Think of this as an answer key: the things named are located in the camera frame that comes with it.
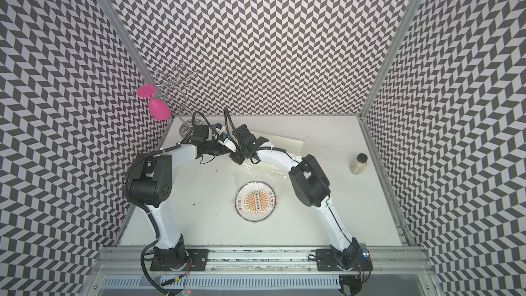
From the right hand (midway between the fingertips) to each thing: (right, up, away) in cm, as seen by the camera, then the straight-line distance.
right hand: (234, 153), depth 94 cm
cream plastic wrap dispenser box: (+23, +5, +8) cm, 25 cm away
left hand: (-1, +2, +4) cm, 5 cm away
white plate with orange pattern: (+11, -19, -8) cm, 23 cm away
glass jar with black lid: (+55, -5, -5) cm, 56 cm away
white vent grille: (+2, -42, -25) cm, 49 cm away
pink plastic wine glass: (-35, +21, -1) cm, 41 cm away
